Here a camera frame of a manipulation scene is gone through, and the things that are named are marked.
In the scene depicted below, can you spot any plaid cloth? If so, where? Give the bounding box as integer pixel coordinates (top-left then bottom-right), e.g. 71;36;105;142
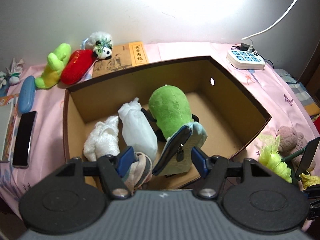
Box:
275;68;317;117

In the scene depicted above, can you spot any white fluffy towel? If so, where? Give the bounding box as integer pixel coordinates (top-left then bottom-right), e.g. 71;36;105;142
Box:
83;115;120;162

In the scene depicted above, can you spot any brown cardboard box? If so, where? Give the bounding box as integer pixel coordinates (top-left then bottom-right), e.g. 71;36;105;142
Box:
62;56;272;190

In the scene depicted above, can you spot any lime green plush toy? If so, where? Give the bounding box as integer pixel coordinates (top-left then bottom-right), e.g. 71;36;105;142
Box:
35;43;72;90

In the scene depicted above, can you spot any white power strip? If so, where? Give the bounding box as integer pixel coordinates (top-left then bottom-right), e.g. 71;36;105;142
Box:
226;49;266;70

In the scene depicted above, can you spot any red plush toy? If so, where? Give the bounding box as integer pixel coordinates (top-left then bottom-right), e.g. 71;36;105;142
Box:
61;49;97;85

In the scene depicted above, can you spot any neon green mesh scrubber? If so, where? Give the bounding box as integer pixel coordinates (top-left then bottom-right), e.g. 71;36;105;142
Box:
259;134;293;183

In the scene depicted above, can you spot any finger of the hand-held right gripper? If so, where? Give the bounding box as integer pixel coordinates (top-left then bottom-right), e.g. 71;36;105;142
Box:
308;199;320;221
301;185;320;198

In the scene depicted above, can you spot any white plastic bag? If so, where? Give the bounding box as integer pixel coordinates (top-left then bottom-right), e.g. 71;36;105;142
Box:
117;97;158;159

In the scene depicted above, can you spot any blue glasses case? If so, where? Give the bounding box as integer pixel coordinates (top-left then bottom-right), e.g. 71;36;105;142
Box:
19;75;36;113

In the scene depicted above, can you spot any panda plush with white fluff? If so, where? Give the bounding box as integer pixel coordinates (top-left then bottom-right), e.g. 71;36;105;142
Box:
81;32;113;60

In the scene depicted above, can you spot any grey striped sock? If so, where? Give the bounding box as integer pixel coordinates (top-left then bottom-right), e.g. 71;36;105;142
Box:
122;151;153;190

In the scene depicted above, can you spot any orange book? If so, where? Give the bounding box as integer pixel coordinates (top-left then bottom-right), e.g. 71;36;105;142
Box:
0;94;20;163

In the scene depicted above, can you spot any white cable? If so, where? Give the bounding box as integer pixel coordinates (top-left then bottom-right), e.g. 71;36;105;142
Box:
241;0;307;40

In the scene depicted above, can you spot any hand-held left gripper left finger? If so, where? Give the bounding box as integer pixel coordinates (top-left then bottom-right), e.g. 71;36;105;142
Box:
54;146;135;198

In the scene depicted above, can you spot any mauve plush bear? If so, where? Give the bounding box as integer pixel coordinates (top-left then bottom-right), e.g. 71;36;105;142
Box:
276;125;317;173

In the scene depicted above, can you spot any tan book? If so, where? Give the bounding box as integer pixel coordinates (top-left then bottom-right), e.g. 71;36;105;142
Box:
92;41;149;78

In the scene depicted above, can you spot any yellow fluffy towel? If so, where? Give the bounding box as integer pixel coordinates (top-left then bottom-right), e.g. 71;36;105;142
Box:
299;172;320;190

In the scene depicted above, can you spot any pink printed bedsheet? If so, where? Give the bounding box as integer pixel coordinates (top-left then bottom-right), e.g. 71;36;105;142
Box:
0;41;320;230

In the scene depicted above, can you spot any black smartphone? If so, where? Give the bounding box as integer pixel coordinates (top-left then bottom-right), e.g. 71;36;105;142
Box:
12;111;37;168

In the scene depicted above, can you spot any light blue zipper pouch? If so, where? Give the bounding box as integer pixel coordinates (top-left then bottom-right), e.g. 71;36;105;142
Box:
152;122;208;176

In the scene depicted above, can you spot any white gloves bundle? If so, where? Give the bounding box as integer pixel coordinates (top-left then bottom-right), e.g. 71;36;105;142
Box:
0;58;25;90

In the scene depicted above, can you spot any orange cloth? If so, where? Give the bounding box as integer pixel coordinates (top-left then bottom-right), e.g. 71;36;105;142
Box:
305;103;320;117

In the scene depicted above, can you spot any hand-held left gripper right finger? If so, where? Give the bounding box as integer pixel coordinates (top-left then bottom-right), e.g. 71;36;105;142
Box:
191;146;267;198

